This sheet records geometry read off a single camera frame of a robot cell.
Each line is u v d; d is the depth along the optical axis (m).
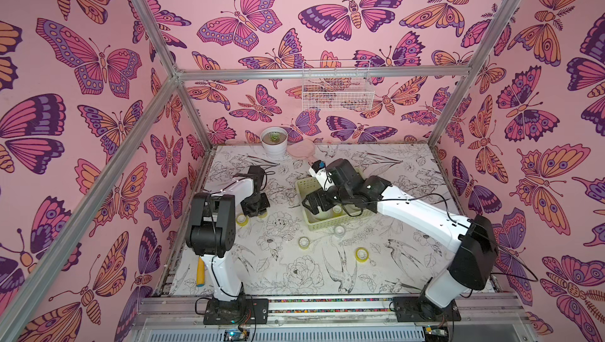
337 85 0.95
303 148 1.21
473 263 0.42
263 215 0.95
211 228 0.52
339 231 0.91
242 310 0.66
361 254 0.85
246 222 0.94
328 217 0.89
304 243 0.88
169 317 0.73
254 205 0.83
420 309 0.65
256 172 0.82
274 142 1.09
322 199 0.69
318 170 0.70
